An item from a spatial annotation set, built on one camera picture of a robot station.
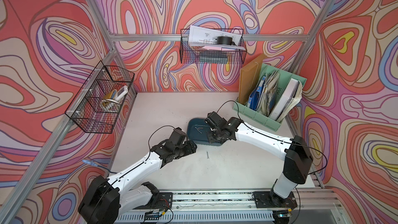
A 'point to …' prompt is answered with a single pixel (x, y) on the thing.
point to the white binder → (284, 99)
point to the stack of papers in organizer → (267, 103)
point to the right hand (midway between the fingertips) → (212, 140)
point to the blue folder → (255, 95)
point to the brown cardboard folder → (249, 77)
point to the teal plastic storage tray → (197, 131)
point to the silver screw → (208, 156)
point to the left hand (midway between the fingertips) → (195, 148)
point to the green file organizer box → (257, 116)
